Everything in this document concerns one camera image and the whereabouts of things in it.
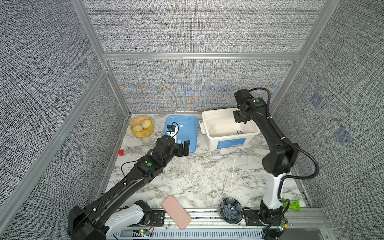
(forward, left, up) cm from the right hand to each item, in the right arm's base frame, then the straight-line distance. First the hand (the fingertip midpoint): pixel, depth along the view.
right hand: (243, 116), depth 88 cm
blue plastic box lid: (+8, +35, -20) cm, 41 cm away
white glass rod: (-27, +7, -22) cm, 36 cm away
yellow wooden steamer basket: (+1, +62, -17) cm, 65 cm away
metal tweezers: (-29, +11, -22) cm, 38 cm away
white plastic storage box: (+5, +8, -21) cm, 23 cm away
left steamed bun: (+4, +68, -14) cm, 70 cm away
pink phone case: (-47, +38, -20) cm, 63 cm away
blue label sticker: (-10, +7, -14) cm, 18 cm away
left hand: (-19, +35, +2) cm, 40 cm away
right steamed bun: (+7, +63, -13) cm, 65 cm away
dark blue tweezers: (+4, -3, -21) cm, 21 cm away
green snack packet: (-43, -22, -22) cm, 53 cm away
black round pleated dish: (-45, +11, -21) cm, 51 cm away
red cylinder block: (-13, +76, -18) cm, 79 cm away
